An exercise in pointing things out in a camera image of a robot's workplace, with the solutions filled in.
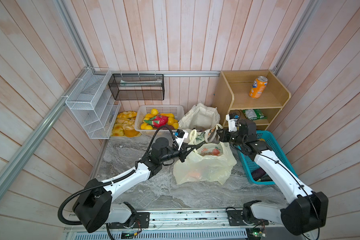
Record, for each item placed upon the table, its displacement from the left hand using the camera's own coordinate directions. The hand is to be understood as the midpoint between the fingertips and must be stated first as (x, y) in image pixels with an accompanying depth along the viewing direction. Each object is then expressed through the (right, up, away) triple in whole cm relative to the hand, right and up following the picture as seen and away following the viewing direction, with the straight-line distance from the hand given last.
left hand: (195, 149), depth 72 cm
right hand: (+13, +9, +8) cm, 18 cm away
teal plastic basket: (+18, -3, -17) cm, 25 cm away
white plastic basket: (-9, +25, +42) cm, 50 cm away
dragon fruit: (-23, +16, +33) cm, 43 cm away
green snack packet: (+40, +20, +21) cm, 50 cm away
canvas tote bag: (+9, +14, +34) cm, 38 cm away
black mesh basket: (-37, +40, +32) cm, 63 cm away
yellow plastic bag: (+7, -6, +1) cm, 9 cm away
